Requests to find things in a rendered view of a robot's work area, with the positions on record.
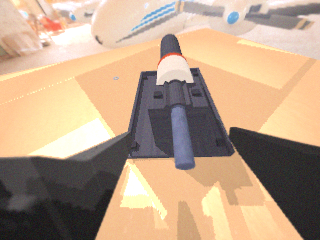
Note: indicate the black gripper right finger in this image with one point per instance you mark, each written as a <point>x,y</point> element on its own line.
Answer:
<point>289,171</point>

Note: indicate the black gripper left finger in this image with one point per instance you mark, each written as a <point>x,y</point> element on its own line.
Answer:
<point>75,190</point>

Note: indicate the light blue cylinder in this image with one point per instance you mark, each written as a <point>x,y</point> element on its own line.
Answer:
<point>183,152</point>

